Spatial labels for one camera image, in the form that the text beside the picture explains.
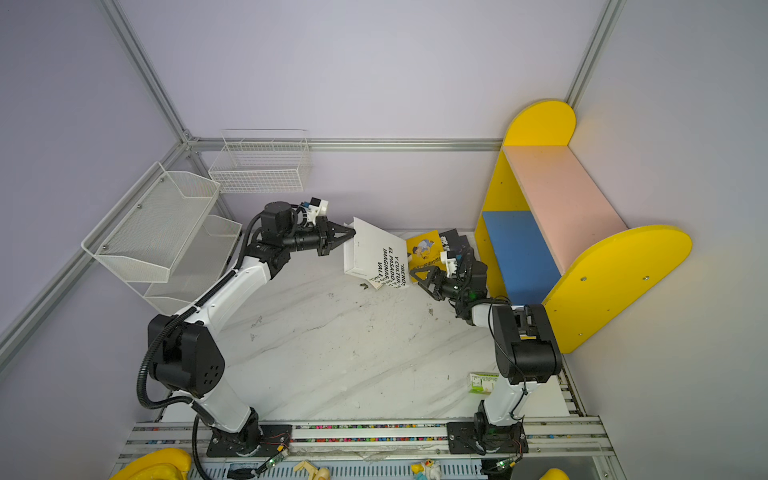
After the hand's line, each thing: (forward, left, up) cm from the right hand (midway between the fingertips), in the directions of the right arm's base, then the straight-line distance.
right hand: (415, 279), depth 88 cm
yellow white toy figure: (-46, -3, -11) cm, 47 cm away
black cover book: (+27, -17, -12) cm, 34 cm away
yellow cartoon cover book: (+22, -5, -12) cm, 25 cm away
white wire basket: (+33, +51, +20) cm, 64 cm away
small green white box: (-26, -18, -11) cm, 33 cm away
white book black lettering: (+3, +11, +7) cm, 14 cm away
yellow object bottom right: (-46, -31, -12) cm, 57 cm away
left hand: (+1, +16, +19) cm, 25 cm away
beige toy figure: (-46, +25, -13) cm, 54 cm away
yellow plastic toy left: (-46, +58, -10) cm, 75 cm away
